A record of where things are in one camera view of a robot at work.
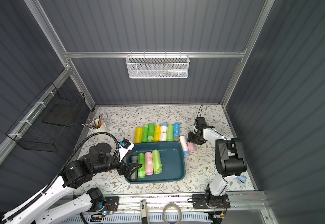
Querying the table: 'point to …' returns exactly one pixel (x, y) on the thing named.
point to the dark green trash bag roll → (151, 132)
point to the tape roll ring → (180, 212)
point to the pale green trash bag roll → (157, 164)
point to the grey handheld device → (144, 218)
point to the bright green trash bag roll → (144, 136)
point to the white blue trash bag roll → (163, 134)
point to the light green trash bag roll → (170, 133)
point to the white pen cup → (97, 126)
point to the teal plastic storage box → (173, 157)
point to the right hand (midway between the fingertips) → (193, 139)
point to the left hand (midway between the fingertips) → (136, 161)
